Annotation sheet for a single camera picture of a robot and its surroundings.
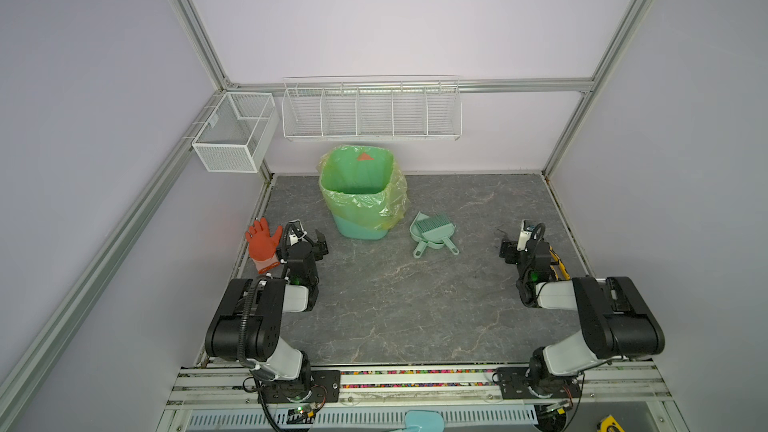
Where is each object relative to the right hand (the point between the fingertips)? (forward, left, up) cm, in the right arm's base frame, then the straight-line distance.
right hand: (523, 239), depth 93 cm
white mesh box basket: (+32, +95, +18) cm, 102 cm away
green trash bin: (+6, +53, -4) cm, 54 cm away
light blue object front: (-46, +33, -6) cm, 57 cm away
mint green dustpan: (+4, +33, -4) cm, 34 cm away
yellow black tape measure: (-46, -9, -6) cm, 48 cm away
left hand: (0, +69, +3) cm, 69 cm away
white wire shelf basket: (+44, +31, +19) cm, 57 cm away
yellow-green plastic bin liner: (+21, +55, +4) cm, 59 cm away
